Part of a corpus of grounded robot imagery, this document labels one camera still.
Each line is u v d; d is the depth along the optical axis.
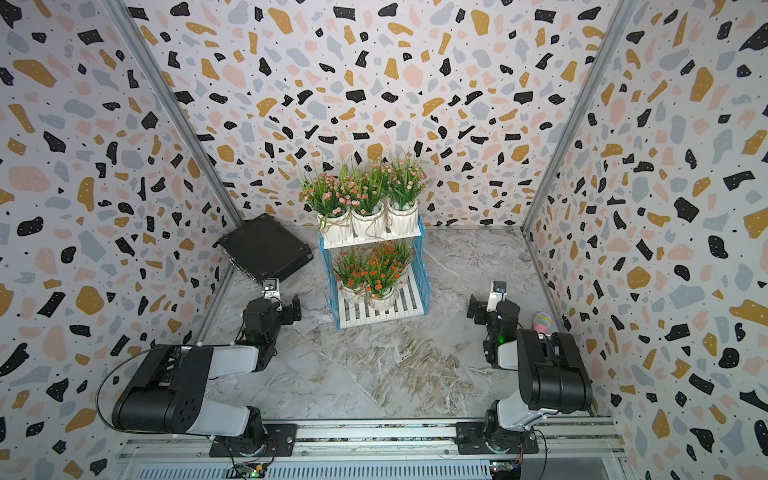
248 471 0.70
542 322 0.92
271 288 0.80
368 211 0.72
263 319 0.70
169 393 0.44
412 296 1.00
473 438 0.73
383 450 0.73
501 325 0.72
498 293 0.82
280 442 0.73
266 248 1.08
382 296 0.89
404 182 0.72
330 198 0.69
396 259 0.90
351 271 0.88
